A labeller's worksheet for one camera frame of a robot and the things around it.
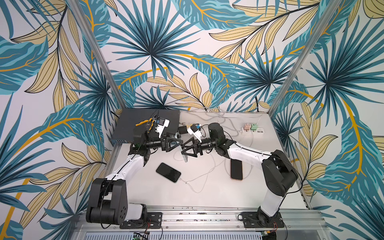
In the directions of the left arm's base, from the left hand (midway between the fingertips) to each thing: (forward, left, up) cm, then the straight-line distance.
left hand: (180, 141), depth 73 cm
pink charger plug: (+25, -44, -18) cm, 53 cm away
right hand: (-8, +3, -5) cm, 10 cm away
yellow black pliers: (+33, +22, -19) cm, 44 cm away
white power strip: (+24, -53, -23) cm, 63 cm away
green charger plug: (+25, -49, -19) cm, 58 cm away
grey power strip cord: (+37, -30, -26) cm, 54 cm away
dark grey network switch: (+33, +43, -22) cm, 58 cm away
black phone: (-7, -3, -4) cm, 8 cm away
